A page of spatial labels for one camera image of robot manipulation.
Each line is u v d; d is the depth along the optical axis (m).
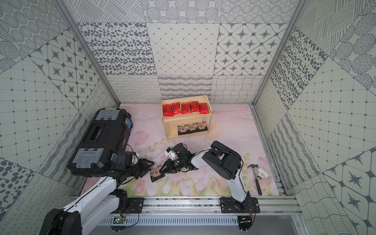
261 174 0.82
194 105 0.88
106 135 0.82
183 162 0.75
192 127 1.04
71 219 0.41
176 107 0.86
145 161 0.80
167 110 0.86
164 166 0.83
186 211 0.73
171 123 1.07
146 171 0.79
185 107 0.88
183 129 1.02
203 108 0.86
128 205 0.71
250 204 0.70
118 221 0.72
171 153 0.86
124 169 0.67
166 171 0.82
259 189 0.80
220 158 0.53
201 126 1.04
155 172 0.84
